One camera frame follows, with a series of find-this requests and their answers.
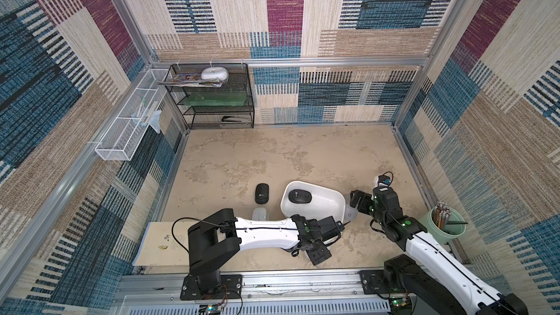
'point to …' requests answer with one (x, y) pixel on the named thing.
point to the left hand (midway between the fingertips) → (319, 245)
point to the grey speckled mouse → (350, 213)
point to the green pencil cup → (445, 224)
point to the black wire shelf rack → (201, 117)
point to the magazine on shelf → (192, 80)
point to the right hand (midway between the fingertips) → (361, 193)
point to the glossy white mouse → (259, 214)
